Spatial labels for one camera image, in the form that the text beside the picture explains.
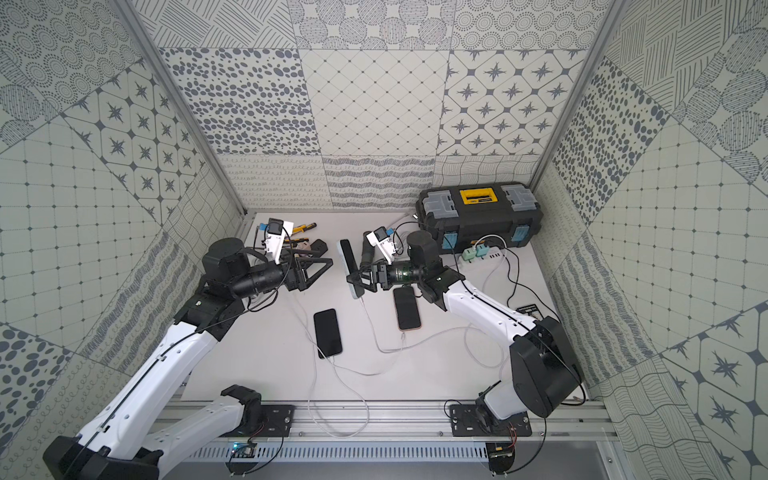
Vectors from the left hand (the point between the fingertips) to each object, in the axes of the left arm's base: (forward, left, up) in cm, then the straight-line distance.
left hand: (318, 249), depth 66 cm
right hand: (-1, -7, -10) cm, 12 cm away
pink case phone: (+1, -21, -33) cm, 40 cm away
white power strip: (+22, -52, -32) cm, 65 cm away
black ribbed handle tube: (+24, -7, -31) cm, 40 cm away
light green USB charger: (+20, -41, -26) cm, 53 cm away
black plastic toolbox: (+29, -54, -17) cm, 64 cm away
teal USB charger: (+22, -47, -28) cm, 59 cm away
